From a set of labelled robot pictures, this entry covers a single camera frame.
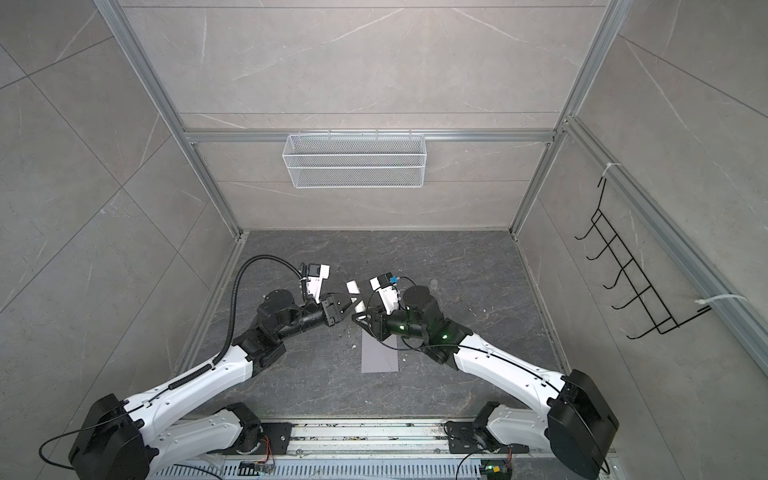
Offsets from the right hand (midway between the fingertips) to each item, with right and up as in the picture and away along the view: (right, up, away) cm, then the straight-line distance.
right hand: (357, 315), depth 72 cm
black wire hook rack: (+64, +5, -10) cm, 65 cm away
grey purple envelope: (+4, -16, +16) cm, 23 cm away
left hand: (+1, +6, -3) cm, 6 cm away
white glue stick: (-1, +7, -2) cm, 7 cm away
